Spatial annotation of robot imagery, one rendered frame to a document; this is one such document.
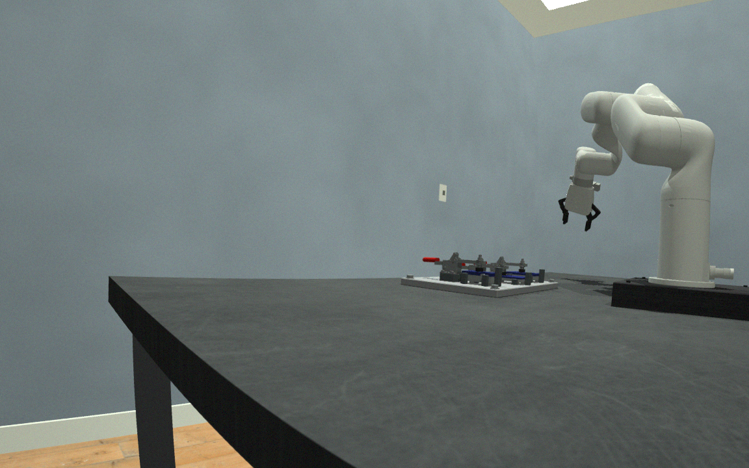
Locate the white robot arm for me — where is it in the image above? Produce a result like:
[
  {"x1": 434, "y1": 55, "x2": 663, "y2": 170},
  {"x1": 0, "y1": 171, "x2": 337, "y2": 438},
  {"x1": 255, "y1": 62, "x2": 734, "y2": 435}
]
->
[{"x1": 570, "y1": 83, "x2": 734, "y2": 288}]

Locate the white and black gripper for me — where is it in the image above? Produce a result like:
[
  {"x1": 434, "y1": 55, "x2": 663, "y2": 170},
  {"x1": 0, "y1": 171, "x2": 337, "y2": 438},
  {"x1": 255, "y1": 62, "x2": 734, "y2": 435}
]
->
[{"x1": 558, "y1": 183, "x2": 601, "y2": 231}]

